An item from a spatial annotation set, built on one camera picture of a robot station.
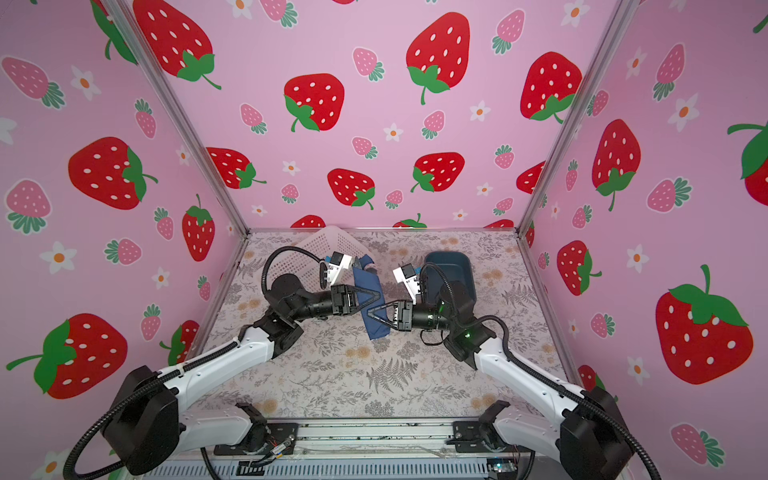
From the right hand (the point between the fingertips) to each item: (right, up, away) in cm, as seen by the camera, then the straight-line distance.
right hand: (368, 317), depth 64 cm
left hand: (+2, +3, 0) cm, 4 cm away
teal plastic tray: (+28, +10, +44) cm, 54 cm away
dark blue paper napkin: (-1, +9, +3) cm, 9 cm away
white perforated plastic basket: (-22, +18, +45) cm, 53 cm away
